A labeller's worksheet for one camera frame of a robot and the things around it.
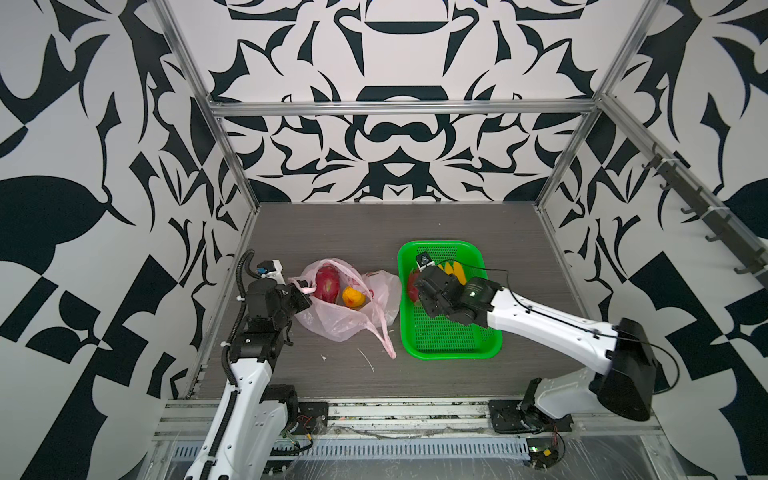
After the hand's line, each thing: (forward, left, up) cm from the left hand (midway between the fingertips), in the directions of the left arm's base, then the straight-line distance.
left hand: (306, 277), depth 79 cm
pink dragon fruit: (+4, -4, -10) cm, 11 cm away
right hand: (-3, -33, -2) cm, 33 cm away
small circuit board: (-38, -56, -18) cm, 70 cm away
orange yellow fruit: (0, -11, -12) cm, 17 cm away
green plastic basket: (-10, -37, -18) cm, 42 cm away
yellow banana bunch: (+8, -43, -11) cm, 45 cm away
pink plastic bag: (-10, -8, -6) cm, 14 cm away
